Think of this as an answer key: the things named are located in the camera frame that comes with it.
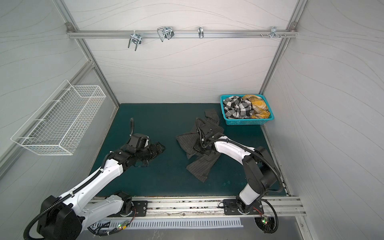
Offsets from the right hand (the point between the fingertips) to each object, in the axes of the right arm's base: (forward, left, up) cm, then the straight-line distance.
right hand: (197, 145), depth 89 cm
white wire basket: (-8, +64, +26) cm, 69 cm away
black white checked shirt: (+33, -27, 0) cm, 42 cm away
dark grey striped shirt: (-9, -2, -4) cm, 10 cm away
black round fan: (-36, -36, -11) cm, 52 cm away
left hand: (-6, +18, +6) cm, 20 cm away
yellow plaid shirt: (+29, -43, +2) cm, 52 cm away
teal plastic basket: (+21, -23, -2) cm, 31 cm away
